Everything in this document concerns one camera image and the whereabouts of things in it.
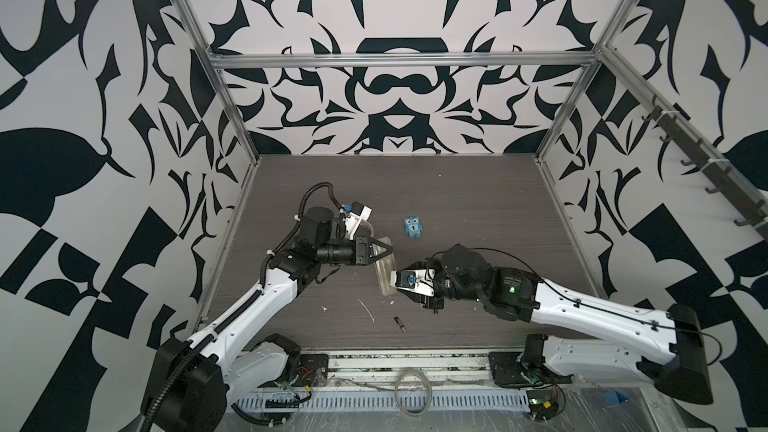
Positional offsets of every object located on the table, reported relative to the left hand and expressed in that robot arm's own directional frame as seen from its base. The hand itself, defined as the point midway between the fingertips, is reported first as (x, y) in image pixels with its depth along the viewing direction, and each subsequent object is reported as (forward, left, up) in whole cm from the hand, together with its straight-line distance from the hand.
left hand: (393, 247), depth 71 cm
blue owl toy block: (+18, -8, -21) cm, 29 cm away
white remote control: (-4, +2, -2) cm, 5 cm away
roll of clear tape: (+19, +7, -21) cm, 29 cm away
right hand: (-6, -2, -1) cm, 7 cm away
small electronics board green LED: (-30, -34, -23) cm, 51 cm away
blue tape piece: (-30, -48, -18) cm, 59 cm away
